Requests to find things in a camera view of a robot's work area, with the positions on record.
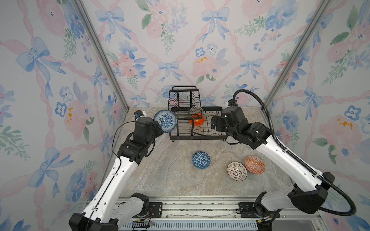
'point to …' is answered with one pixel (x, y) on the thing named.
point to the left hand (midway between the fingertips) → (159, 122)
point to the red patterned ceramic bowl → (254, 165)
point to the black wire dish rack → (193, 121)
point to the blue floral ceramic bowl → (167, 120)
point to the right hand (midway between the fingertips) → (219, 119)
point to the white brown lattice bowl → (237, 171)
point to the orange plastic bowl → (197, 122)
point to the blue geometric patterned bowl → (201, 160)
